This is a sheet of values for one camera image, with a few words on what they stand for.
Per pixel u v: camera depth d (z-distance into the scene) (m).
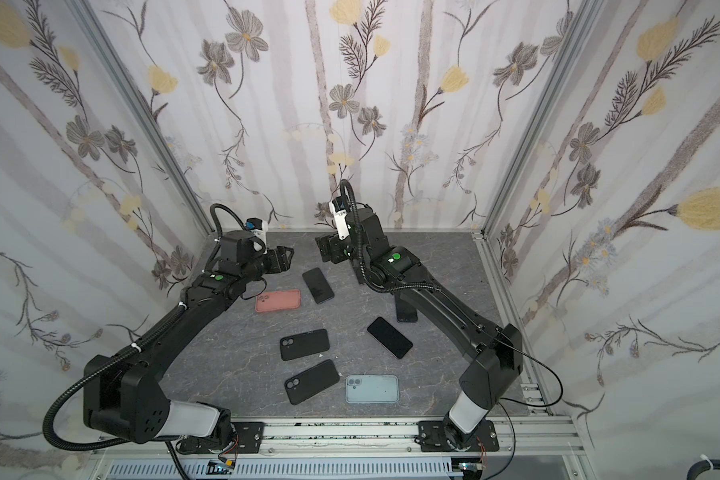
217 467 0.72
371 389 0.82
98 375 0.40
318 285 1.03
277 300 1.01
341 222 0.64
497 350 0.44
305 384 0.83
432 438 0.73
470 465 0.71
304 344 0.91
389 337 0.93
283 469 0.70
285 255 0.76
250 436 0.73
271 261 0.74
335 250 0.65
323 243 0.65
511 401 0.47
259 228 0.73
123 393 0.41
